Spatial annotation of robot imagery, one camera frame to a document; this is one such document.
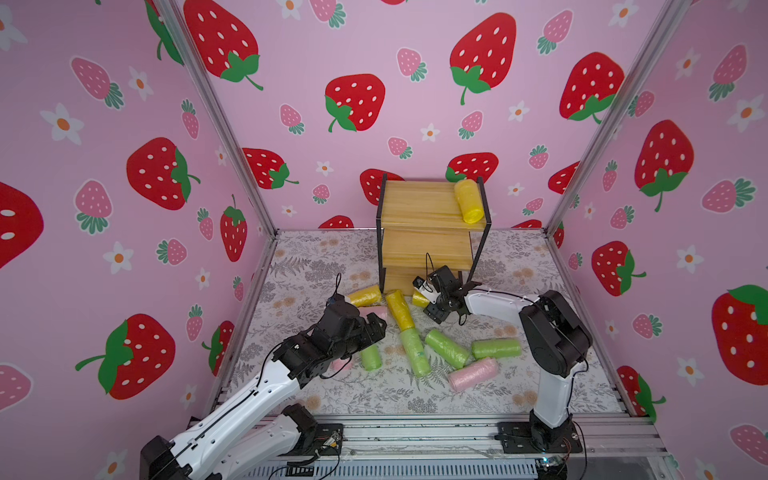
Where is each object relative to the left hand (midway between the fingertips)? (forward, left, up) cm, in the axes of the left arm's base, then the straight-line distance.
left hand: (380, 329), depth 76 cm
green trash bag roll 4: (0, -33, -12) cm, 35 cm away
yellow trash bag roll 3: (+17, -11, -12) cm, 24 cm away
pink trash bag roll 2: (-14, +7, +13) cm, 21 cm away
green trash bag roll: (-2, +3, -13) cm, 14 cm away
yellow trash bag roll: (+18, +6, -13) cm, 23 cm away
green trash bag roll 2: (-1, -10, -14) cm, 17 cm away
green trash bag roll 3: (0, -19, -13) cm, 23 cm away
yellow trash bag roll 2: (+14, -5, -13) cm, 20 cm away
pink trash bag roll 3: (-6, -27, -14) cm, 31 cm away
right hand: (+19, -19, -15) cm, 30 cm away
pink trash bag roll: (+13, +1, -12) cm, 18 cm away
